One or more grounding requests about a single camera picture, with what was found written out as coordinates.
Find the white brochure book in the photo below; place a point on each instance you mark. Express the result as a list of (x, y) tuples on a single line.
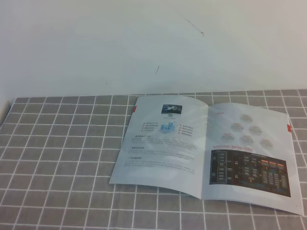
[(225, 151)]

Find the grey checked tablecloth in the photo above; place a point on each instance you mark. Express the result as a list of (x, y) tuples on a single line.
[(57, 155)]

